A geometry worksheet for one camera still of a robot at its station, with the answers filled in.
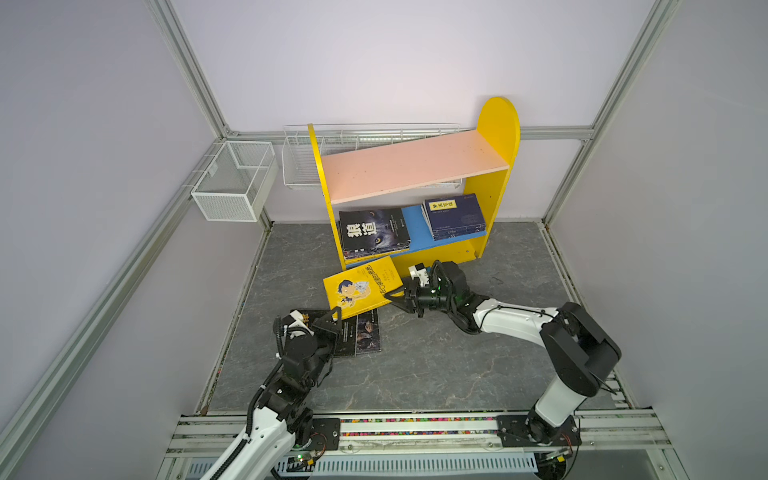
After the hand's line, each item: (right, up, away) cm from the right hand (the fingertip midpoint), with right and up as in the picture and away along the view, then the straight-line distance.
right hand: (384, 299), depth 79 cm
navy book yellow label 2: (+19, +19, +15) cm, 31 cm away
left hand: (-10, -3, -1) cm, 11 cm away
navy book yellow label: (+22, +24, +19) cm, 38 cm away
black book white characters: (-5, +19, +14) cm, 24 cm away
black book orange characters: (-8, -12, +10) cm, 18 cm away
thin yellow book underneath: (-6, +2, +3) cm, 8 cm away
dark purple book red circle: (-10, +14, +11) cm, 20 cm away
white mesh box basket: (-51, +37, +22) cm, 67 cm away
